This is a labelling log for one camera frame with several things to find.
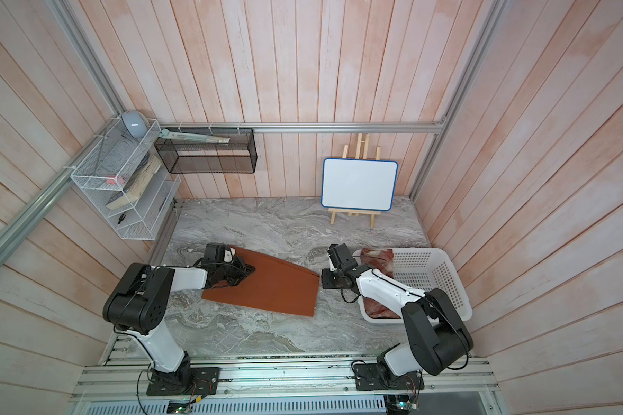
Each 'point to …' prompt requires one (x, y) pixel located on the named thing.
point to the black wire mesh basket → (183, 156)
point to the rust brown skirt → (276, 284)
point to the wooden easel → (363, 139)
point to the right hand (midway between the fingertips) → (326, 276)
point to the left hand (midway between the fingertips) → (255, 270)
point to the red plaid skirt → (381, 259)
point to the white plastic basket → (423, 270)
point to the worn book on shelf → (137, 185)
